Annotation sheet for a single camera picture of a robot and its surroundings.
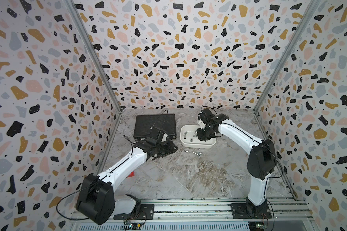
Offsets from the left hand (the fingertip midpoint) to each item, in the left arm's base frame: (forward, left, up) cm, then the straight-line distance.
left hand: (177, 148), depth 82 cm
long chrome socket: (+4, -12, -15) cm, 20 cm away
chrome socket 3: (+6, -6, -14) cm, 17 cm away
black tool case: (+29, +26, -12) cm, 40 cm away
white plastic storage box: (+16, -9, -14) cm, 23 cm away
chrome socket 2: (+14, -10, -13) cm, 21 cm away
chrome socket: (+21, -6, -14) cm, 25 cm away
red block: (-8, +28, -16) cm, 33 cm away
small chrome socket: (+4, -15, -14) cm, 21 cm away
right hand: (+9, -14, -2) cm, 16 cm away
